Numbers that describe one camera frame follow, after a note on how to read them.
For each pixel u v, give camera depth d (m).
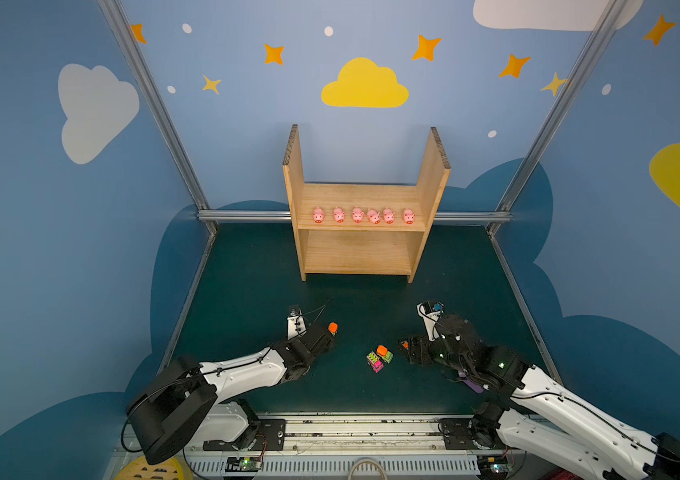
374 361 0.84
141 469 0.68
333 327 0.91
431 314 0.68
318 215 0.84
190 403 0.42
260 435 0.73
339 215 0.84
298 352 0.67
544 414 0.49
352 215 0.84
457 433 0.75
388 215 0.84
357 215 0.84
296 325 0.77
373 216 0.84
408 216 0.84
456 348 0.57
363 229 0.85
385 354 0.86
